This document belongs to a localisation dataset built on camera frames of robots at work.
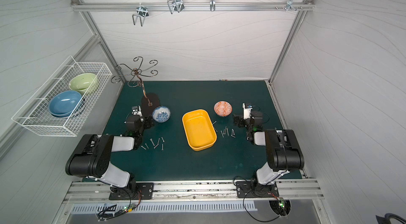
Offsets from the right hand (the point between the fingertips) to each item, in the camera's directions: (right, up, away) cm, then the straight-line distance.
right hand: (242, 112), depth 96 cm
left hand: (-61, -2, -2) cm, 61 cm away
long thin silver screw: (-9, -10, -1) cm, 14 cm away
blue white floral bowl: (-52, -2, +5) cm, 52 cm away
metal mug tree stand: (-60, +7, +6) cm, 60 cm away
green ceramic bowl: (-80, +17, -23) cm, 85 cm away
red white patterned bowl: (-11, +2, +7) cm, 13 cm away
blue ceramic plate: (-81, +7, -32) cm, 87 cm away
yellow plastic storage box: (-27, -10, 0) cm, 28 cm away
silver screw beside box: (-17, -6, +2) cm, 18 cm away
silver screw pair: (-6, -11, -3) cm, 13 cm away
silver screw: (-54, -15, -6) cm, 57 cm away
